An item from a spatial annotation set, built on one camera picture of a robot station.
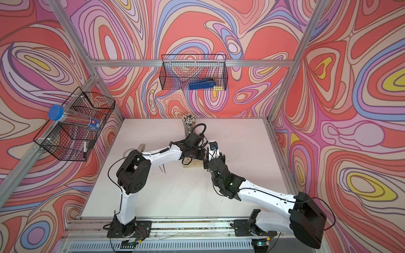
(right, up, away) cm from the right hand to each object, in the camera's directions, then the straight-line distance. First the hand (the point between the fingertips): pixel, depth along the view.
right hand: (209, 153), depth 78 cm
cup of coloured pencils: (-12, +17, +17) cm, 27 cm away
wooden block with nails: (-8, -7, +12) cm, 17 cm away
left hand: (-2, -4, +18) cm, 18 cm away
